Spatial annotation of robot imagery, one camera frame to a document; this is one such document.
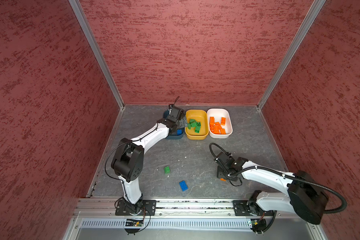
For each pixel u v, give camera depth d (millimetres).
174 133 1016
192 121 1065
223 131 1031
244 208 739
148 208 742
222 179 769
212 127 1065
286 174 466
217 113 1108
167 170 852
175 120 706
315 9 719
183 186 808
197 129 1055
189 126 1061
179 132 1001
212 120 1089
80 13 726
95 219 709
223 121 1097
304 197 417
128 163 480
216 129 1045
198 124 1065
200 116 1111
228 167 655
